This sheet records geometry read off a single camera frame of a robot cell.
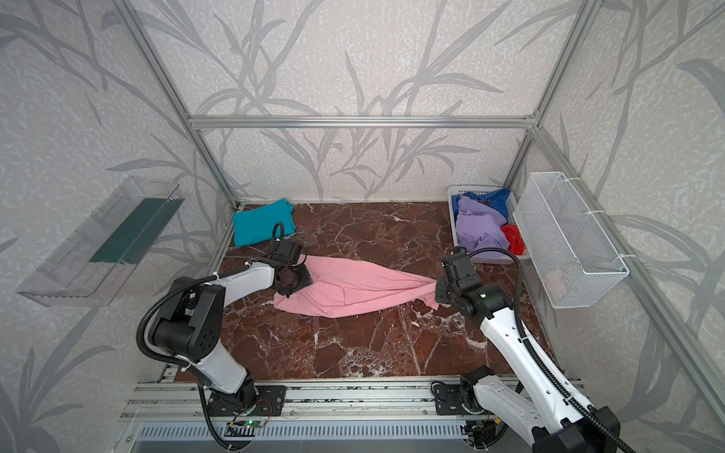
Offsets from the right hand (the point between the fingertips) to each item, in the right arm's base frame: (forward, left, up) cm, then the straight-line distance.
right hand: (447, 277), depth 80 cm
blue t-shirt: (+40, -28, -9) cm, 49 cm away
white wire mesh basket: (-6, -24, +19) cm, 31 cm away
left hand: (+9, +43, -13) cm, 46 cm away
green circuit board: (-33, +51, -15) cm, 63 cm away
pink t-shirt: (+4, +33, -14) cm, 36 cm away
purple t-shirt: (+19, -13, 0) cm, 23 cm away
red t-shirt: (+17, -28, -7) cm, 33 cm away
